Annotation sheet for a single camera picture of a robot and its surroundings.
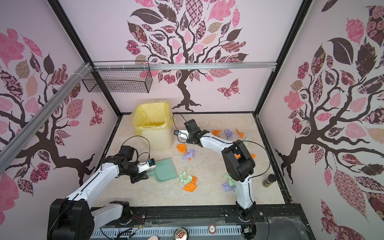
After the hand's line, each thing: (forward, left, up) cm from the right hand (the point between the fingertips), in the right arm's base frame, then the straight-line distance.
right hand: (191, 129), depth 96 cm
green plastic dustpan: (-25, +16, -9) cm, 31 cm away
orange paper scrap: (-7, +7, -11) cm, 15 cm away
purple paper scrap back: (+4, -27, -10) cm, 30 cm away
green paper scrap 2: (-33, -23, -8) cm, 41 cm away
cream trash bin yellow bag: (+7, +26, +1) cm, 27 cm away
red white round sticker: (-54, -10, -10) cm, 56 cm away
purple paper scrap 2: (-35, -20, -9) cm, 41 cm away
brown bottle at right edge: (-33, -42, -1) cm, 54 cm away
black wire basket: (+26, +46, +24) cm, 58 cm away
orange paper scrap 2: (-34, 0, -11) cm, 35 cm away
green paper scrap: (-30, +4, -9) cm, 31 cm away
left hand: (-29, +27, -6) cm, 40 cm away
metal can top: (-56, +4, +1) cm, 56 cm away
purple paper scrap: (-15, +1, -7) cm, 17 cm away
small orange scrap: (+3, -36, -10) cm, 38 cm away
